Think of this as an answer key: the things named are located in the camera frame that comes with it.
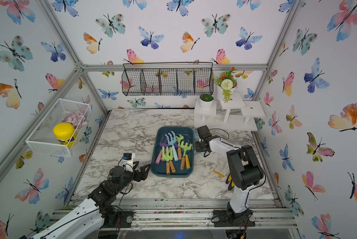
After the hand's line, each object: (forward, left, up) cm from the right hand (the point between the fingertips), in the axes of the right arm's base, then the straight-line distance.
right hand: (202, 144), depth 97 cm
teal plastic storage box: (-17, +25, -3) cm, 31 cm away
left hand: (-18, +31, +8) cm, 37 cm away
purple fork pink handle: (-9, +26, -1) cm, 28 cm away
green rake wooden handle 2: (-1, +11, -2) cm, 12 cm away
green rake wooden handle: (+4, +15, -1) cm, 16 cm away
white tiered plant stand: (+24, -21, +2) cm, 32 cm away
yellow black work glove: (-23, -16, -3) cm, 28 cm away
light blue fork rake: (+3, +20, -2) cm, 20 cm away
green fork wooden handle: (-10, +21, -2) cm, 23 cm away
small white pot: (+20, -1, +19) cm, 28 cm away
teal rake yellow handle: (-13, +9, -2) cm, 16 cm away
